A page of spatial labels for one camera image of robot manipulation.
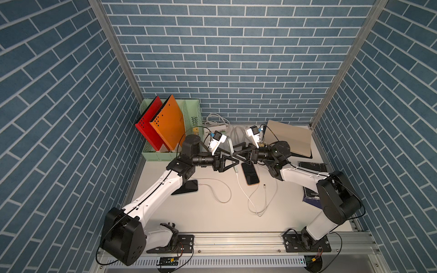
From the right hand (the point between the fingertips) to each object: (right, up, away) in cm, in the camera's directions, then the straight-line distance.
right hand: (235, 155), depth 68 cm
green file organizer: (-52, +27, +31) cm, 66 cm away
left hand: (+1, -2, 0) cm, 3 cm away
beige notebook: (+46, +8, +46) cm, 65 cm away
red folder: (-44, +13, +14) cm, 48 cm away
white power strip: (-17, +12, +44) cm, 49 cm away
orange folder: (-35, +15, +20) cm, 43 cm away
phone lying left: (-24, -19, +24) cm, 39 cm away
